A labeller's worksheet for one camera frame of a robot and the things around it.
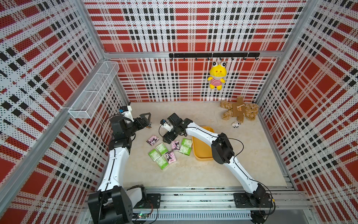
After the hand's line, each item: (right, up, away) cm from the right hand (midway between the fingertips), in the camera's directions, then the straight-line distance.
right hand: (170, 135), depth 97 cm
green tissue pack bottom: (-4, -16, -10) cm, 19 cm away
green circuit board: (-11, -37, -28) cm, 47 cm away
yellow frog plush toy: (+32, +43, -5) cm, 54 cm away
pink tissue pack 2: (+1, -13, -9) cm, 16 cm away
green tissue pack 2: (+11, -9, -6) cm, 15 cm away
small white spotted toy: (+49, +7, +8) cm, 50 cm away
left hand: (-11, +13, -17) cm, 24 cm away
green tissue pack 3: (-5, -8, -6) cm, 11 cm away
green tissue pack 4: (-9, -12, -8) cm, 17 cm away
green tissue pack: (+12, -5, -3) cm, 13 cm away
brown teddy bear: (+53, +19, +10) cm, 57 cm away
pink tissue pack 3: (-12, -3, -1) cm, 13 cm away
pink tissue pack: (+4, -7, -4) cm, 9 cm away
